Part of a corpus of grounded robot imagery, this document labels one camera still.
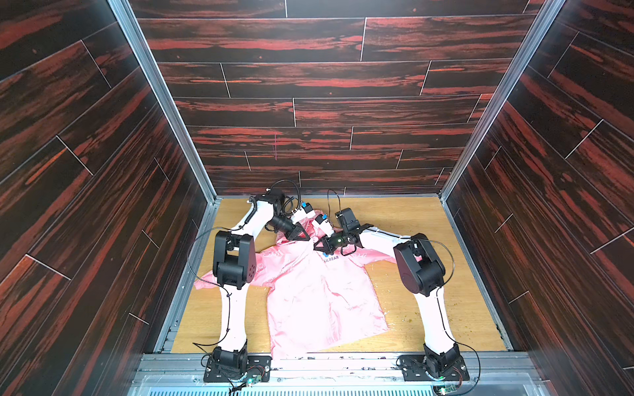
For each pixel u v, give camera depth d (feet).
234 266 1.91
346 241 2.60
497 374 2.41
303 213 2.83
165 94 2.71
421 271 1.89
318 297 2.88
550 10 2.16
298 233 2.83
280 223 2.71
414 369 2.41
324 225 2.97
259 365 2.42
